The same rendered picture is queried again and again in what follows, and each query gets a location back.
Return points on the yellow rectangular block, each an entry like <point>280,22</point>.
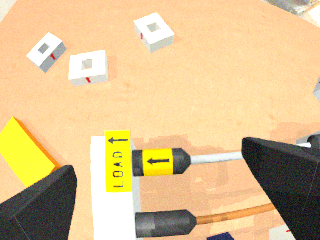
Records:
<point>24,154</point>

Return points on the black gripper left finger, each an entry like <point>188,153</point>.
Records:
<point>43,211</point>

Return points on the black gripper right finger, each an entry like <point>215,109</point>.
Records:
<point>290,175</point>

